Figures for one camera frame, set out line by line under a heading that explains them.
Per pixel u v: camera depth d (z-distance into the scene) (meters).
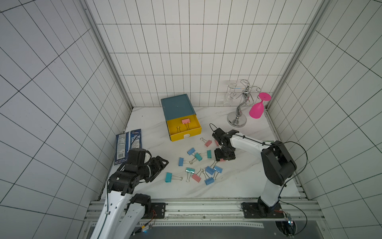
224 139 0.68
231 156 0.81
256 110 0.94
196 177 0.84
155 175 0.62
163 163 0.64
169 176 0.83
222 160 0.81
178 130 0.87
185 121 0.90
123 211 0.45
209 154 0.94
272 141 0.52
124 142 0.97
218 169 0.87
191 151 0.95
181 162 0.90
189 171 0.85
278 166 0.48
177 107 0.90
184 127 0.88
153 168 0.62
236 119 1.10
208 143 0.98
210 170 0.85
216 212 0.73
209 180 0.83
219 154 0.82
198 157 0.92
